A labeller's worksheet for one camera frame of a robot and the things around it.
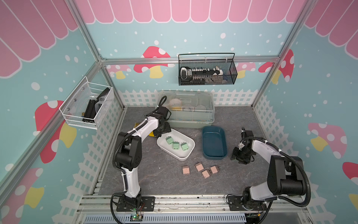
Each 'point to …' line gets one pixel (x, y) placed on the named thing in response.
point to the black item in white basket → (91, 110)
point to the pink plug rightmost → (214, 169)
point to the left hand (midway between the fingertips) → (164, 132)
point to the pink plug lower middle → (205, 174)
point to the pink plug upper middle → (199, 166)
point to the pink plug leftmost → (186, 170)
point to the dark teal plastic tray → (214, 143)
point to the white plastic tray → (181, 136)
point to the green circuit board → (135, 217)
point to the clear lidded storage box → (189, 108)
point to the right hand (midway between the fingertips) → (234, 158)
